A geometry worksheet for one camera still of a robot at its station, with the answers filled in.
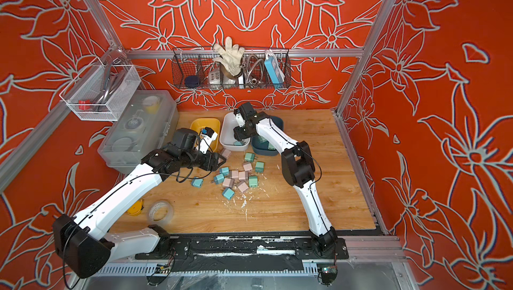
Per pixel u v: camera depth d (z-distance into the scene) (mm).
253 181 895
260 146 1022
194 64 980
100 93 773
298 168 589
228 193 854
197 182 878
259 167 939
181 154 572
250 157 975
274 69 861
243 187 876
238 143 1018
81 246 421
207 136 672
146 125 877
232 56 916
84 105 686
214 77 944
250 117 752
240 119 898
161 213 817
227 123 1096
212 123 1081
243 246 744
